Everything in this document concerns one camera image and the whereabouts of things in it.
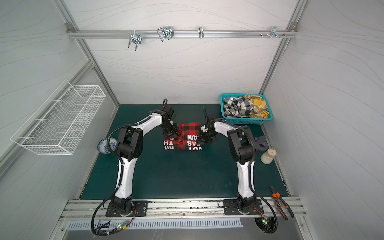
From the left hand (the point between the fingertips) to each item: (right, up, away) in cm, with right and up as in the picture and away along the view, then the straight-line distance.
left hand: (180, 133), depth 100 cm
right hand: (+12, -4, -2) cm, 13 cm away
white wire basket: (-54, +8, -32) cm, 63 cm away
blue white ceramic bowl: (-49, -7, -7) cm, 50 cm away
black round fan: (+46, -42, -28) cm, 68 cm away
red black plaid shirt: (+4, -4, -4) cm, 7 cm away
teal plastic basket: (+45, +9, +1) cm, 46 cm away
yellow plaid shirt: (+57, +16, +4) cm, 59 cm away
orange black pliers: (+54, -33, -25) cm, 68 cm away
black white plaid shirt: (+42, +19, +9) cm, 46 cm away
